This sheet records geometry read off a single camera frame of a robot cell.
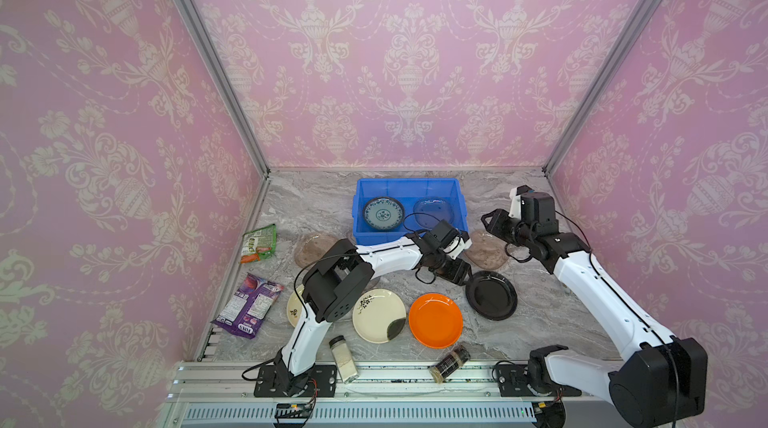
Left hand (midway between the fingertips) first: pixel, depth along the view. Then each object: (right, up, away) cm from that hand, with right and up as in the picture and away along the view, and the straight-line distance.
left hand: (466, 280), depth 86 cm
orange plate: (-9, -10, -3) cm, 14 cm away
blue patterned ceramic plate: (-25, +18, +20) cm, 37 cm away
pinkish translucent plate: (+10, +7, +12) cm, 17 cm away
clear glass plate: (-8, +19, +22) cm, 30 cm away
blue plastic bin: (-16, +26, +26) cm, 40 cm away
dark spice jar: (-7, -18, -12) cm, 22 cm away
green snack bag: (-65, +9, +12) cm, 67 cm away
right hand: (+5, +19, -4) cm, 20 cm away
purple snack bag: (-62, -7, -3) cm, 63 cm away
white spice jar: (-34, -17, -10) cm, 39 cm away
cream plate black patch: (-25, -9, -2) cm, 27 cm away
